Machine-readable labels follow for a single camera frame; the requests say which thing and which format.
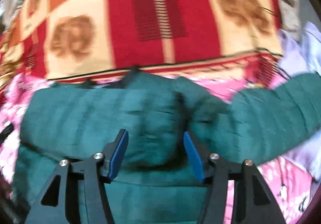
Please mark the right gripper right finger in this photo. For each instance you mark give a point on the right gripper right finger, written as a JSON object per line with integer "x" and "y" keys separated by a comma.
{"x": 253, "y": 200}

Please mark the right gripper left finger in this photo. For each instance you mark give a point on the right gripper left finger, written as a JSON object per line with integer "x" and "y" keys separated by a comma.
{"x": 58, "y": 202}

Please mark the dark green puffer jacket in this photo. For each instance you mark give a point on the dark green puffer jacket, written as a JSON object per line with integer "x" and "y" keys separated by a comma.
{"x": 156, "y": 183}

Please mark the pink penguin bed sheet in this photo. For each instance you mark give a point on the pink penguin bed sheet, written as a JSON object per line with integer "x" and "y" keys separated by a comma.
{"x": 292, "y": 177}

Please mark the light lavender garment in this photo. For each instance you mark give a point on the light lavender garment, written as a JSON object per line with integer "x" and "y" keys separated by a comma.
{"x": 300, "y": 58}

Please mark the red orange rose blanket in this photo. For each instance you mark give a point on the red orange rose blanket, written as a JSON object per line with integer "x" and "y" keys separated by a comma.
{"x": 73, "y": 40}

